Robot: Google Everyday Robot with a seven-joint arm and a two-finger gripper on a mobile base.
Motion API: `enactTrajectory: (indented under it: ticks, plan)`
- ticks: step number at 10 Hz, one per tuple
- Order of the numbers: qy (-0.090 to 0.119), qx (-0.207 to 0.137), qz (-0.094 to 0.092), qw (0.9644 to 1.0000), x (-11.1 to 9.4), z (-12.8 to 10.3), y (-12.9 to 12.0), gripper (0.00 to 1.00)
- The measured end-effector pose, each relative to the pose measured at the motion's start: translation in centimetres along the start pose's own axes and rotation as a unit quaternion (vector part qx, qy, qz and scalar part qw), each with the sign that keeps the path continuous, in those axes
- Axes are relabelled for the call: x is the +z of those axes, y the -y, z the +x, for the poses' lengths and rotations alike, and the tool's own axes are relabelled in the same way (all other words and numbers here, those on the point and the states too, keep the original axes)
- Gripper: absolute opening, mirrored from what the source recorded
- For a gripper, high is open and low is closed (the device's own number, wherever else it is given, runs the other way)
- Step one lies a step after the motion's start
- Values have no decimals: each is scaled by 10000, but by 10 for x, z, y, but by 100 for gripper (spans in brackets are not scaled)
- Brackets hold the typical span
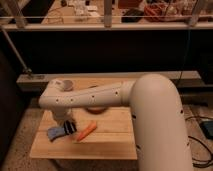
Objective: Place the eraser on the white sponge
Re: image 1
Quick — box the orange carrot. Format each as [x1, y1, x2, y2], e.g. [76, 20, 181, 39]
[76, 121, 97, 142]

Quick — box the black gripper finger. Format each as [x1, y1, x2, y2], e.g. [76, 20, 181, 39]
[70, 122, 77, 132]
[64, 122, 71, 134]

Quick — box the dark power adapter box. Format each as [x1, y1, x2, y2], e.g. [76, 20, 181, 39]
[200, 121, 213, 140]

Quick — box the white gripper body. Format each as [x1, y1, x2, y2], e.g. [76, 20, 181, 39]
[52, 109, 73, 126]

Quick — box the wooden board table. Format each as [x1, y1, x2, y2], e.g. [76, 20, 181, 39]
[30, 79, 136, 159]

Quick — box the black floor cable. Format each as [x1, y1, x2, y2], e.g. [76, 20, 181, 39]
[185, 115, 213, 169]

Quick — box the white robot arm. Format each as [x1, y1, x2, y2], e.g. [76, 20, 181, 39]
[39, 74, 194, 171]

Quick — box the metal diagonal pole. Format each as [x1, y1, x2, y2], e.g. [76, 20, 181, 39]
[0, 26, 33, 77]

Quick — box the red bowl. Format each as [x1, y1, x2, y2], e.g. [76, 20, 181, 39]
[84, 107, 108, 114]

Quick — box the wooden railing frame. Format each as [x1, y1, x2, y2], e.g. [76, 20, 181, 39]
[0, 0, 213, 31]

